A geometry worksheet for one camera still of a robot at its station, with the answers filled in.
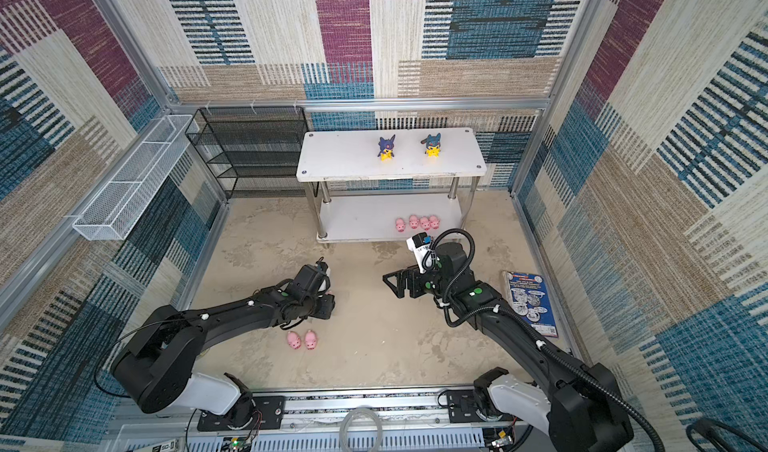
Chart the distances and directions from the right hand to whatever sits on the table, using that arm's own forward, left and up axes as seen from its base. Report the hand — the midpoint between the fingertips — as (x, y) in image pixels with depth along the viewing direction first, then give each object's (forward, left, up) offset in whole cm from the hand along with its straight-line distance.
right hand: (398, 278), depth 79 cm
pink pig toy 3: (+24, -10, -7) cm, 27 cm away
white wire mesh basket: (+9, +66, +18) cm, 69 cm away
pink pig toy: (+24, -2, -8) cm, 25 cm away
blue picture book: (0, -38, -13) cm, 41 cm away
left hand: (+1, +20, -14) cm, 24 cm away
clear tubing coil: (-28, +10, -11) cm, 31 cm away
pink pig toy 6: (-10, +24, -14) cm, 30 cm away
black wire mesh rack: (+53, +50, +2) cm, 73 cm away
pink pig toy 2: (+25, -6, -8) cm, 27 cm away
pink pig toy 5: (-10, +29, -14) cm, 34 cm away
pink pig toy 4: (+24, -13, -7) cm, 28 cm away
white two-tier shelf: (+51, +5, -16) cm, 54 cm away
